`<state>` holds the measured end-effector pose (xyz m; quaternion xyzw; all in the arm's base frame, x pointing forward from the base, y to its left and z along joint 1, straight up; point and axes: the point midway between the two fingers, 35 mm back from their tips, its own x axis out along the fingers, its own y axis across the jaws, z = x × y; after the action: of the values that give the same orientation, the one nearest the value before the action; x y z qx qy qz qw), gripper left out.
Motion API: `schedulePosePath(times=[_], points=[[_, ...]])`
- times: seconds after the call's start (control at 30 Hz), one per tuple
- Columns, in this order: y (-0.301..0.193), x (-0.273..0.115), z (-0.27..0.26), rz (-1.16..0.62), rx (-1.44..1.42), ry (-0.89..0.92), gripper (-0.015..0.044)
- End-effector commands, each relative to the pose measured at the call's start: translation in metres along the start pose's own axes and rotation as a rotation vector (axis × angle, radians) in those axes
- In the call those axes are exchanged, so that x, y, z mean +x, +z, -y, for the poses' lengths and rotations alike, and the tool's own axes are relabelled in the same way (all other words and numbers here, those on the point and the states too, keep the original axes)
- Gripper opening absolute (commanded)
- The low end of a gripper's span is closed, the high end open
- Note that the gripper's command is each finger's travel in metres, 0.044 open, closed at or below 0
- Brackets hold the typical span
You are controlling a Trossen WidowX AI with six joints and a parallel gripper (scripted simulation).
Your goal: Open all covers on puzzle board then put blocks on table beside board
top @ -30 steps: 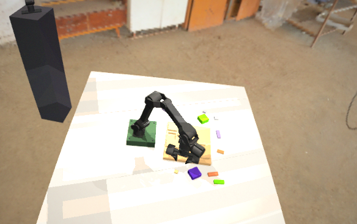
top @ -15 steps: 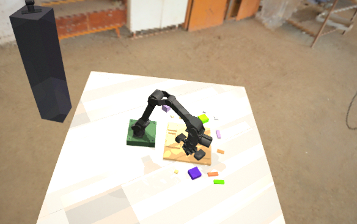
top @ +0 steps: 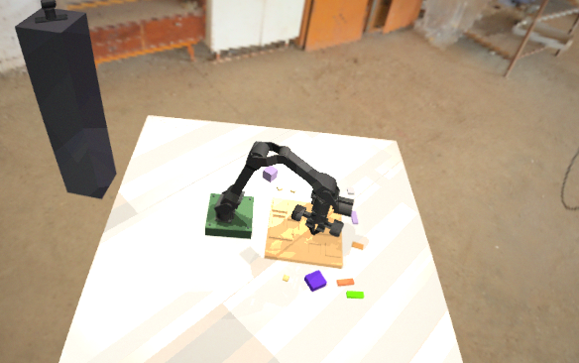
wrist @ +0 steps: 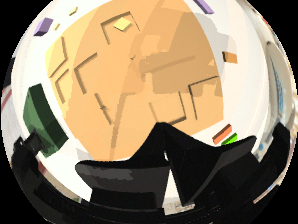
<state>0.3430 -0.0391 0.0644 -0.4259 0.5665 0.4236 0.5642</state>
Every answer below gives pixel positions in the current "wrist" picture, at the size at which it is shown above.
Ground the purple cube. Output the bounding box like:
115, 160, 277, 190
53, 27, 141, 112
33, 18, 53, 36

